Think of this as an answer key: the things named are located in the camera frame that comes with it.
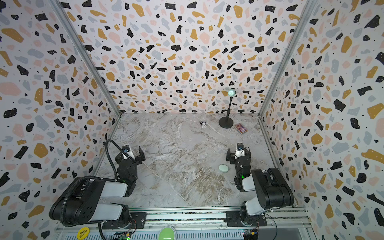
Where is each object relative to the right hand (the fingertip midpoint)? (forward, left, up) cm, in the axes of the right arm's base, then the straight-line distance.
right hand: (239, 145), depth 90 cm
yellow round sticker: (-44, +77, -8) cm, 89 cm away
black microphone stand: (+28, +3, -11) cm, 30 cm away
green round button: (-43, +38, -8) cm, 58 cm away
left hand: (-4, +62, +4) cm, 62 cm away
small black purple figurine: (+25, +22, -9) cm, 34 cm away
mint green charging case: (-9, +9, -12) cm, 17 cm away
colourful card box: (+21, -7, -10) cm, 24 cm away
